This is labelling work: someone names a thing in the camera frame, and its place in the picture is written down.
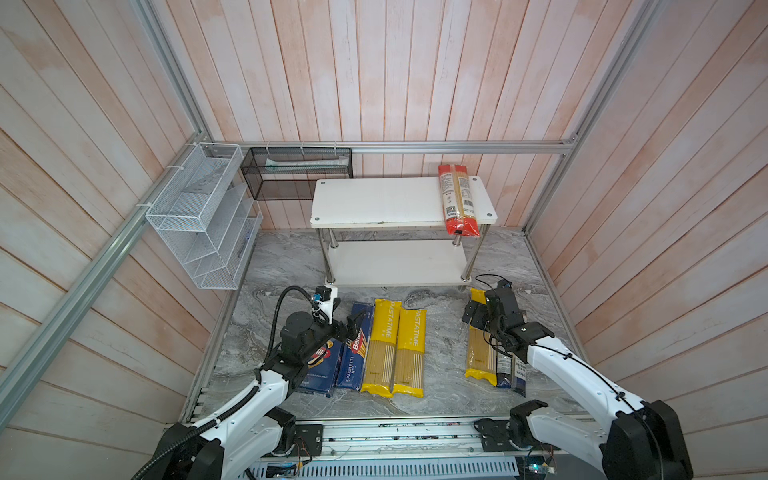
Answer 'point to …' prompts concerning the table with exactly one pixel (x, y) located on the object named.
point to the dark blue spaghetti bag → (511, 373)
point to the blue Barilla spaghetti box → (356, 351)
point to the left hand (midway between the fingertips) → (353, 310)
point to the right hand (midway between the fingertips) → (479, 309)
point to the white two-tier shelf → (391, 232)
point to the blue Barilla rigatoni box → (320, 375)
